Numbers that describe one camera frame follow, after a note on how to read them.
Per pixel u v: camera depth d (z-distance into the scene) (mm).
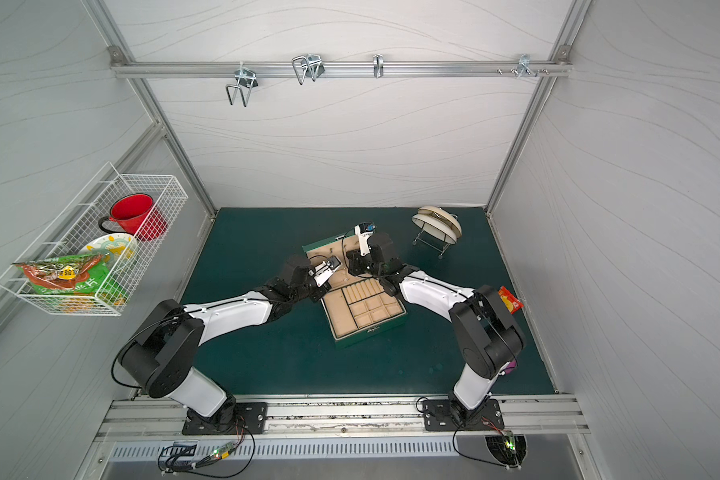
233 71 783
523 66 764
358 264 784
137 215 657
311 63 765
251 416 737
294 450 702
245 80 784
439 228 931
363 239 800
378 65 785
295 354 836
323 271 769
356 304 883
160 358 445
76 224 641
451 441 705
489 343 460
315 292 800
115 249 672
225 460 675
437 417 733
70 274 547
